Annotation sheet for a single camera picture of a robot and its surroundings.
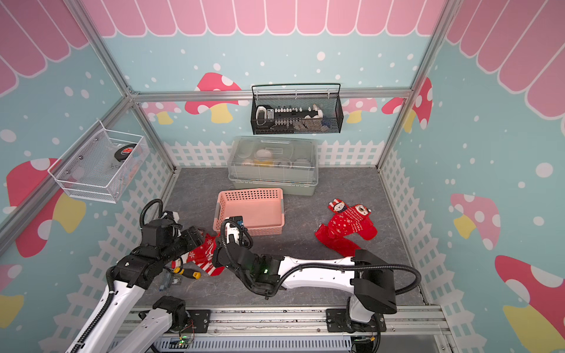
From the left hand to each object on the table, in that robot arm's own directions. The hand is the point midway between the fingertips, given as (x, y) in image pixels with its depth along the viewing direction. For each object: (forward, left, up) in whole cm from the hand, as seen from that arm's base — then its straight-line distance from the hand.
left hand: (199, 238), depth 76 cm
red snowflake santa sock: (-7, -4, +3) cm, 8 cm away
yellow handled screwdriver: (-7, +7, -16) cm, 19 cm away
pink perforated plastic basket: (+24, -18, -18) cm, 35 cm away
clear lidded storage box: (+38, -29, 0) cm, 48 cm away
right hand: (-5, -8, +7) cm, 11 cm away
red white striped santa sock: (-5, 0, -16) cm, 17 cm away
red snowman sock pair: (+16, -55, -14) cm, 59 cm away
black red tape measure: (+23, +28, +18) cm, 41 cm away
